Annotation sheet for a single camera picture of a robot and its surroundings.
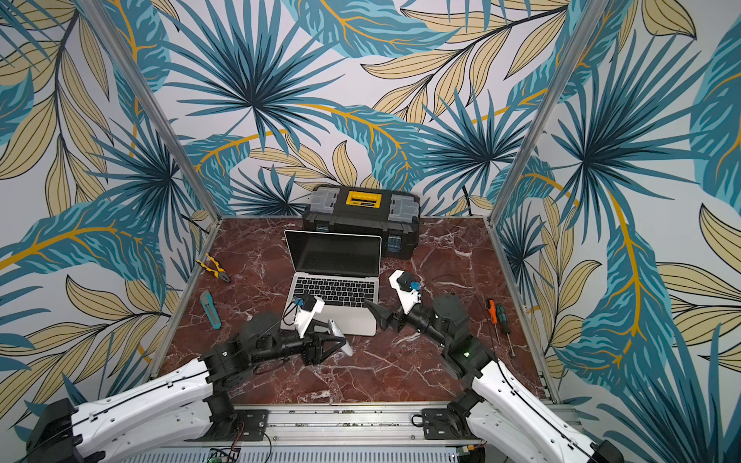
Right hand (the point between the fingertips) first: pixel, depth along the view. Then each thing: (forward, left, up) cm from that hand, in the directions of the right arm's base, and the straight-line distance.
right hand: (363, 303), depth 67 cm
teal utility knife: (+14, +51, -26) cm, 59 cm away
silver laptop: (+27, +8, -25) cm, 38 cm away
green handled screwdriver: (+7, -43, -25) cm, 50 cm away
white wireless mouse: (-5, +7, -3) cm, 9 cm away
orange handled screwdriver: (+9, -41, -25) cm, 49 cm away
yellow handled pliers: (+26, +51, -24) cm, 62 cm away
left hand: (-6, +6, -8) cm, 12 cm away
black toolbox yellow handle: (+38, -10, -9) cm, 40 cm away
